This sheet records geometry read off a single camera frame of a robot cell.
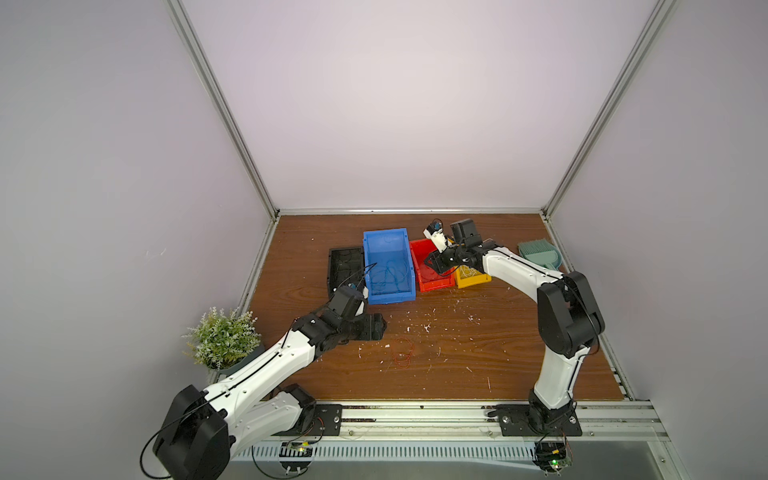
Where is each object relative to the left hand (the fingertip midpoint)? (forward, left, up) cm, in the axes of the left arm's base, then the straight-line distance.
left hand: (380, 324), depth 81 cm
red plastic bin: (+18, -15, -4) cm, 23 cm away
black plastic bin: (+25, +14, -9) cm, 31 cm away
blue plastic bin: (+33, +2, -7) cm, 33 cm away
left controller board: (-29, +21, -13) cm, 38 cm away
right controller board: (-28, -42, -10) cm, 51 cm away
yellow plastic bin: (+20, -28, -6) cm, 35 cm away
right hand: (+23, -15, +2) cm, 28 cm away
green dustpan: (+32, -58, -9) cm, 66 cm away
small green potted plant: (-8, +38, +7) cm, 39 cm away
